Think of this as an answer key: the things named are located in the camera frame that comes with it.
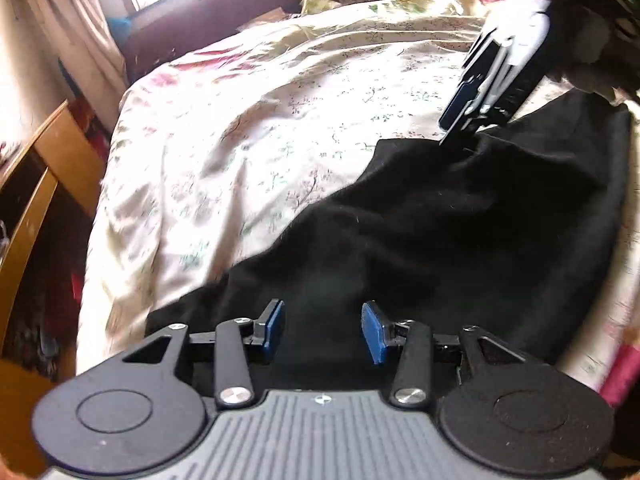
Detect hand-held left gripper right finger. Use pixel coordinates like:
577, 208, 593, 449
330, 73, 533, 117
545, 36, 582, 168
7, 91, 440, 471
361, 301, 531, 409

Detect wooden side cabinet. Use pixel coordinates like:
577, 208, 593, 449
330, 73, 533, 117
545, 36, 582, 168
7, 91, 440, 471
0, 99, 109, 361

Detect blue bag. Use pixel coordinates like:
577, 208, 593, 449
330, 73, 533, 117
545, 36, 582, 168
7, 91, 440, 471
104, 14, 134, 37

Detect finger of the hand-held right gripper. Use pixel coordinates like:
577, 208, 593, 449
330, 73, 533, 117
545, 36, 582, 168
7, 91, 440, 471
439, 45, 517, 153
438, 30, 501, 133

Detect white floral bed sheet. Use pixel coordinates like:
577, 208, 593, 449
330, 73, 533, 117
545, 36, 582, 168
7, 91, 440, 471
75, 0, 640, 402

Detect green yellow patterned cloth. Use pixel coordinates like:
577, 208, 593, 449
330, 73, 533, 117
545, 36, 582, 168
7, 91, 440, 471
299, 0, 347, 19

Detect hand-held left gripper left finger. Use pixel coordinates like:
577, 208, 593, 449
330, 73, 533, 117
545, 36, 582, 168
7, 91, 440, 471
122, 299, 286, 409

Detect maroon headboard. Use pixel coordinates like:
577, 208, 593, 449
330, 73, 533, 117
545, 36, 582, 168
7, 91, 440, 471
121, 0, 352, 87

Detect red cloth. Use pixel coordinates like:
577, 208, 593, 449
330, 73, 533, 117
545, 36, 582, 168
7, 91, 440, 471
65, 97, 111, 147

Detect black pants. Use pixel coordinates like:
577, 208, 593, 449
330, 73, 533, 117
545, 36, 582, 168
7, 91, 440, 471
145, 87, 634, 397

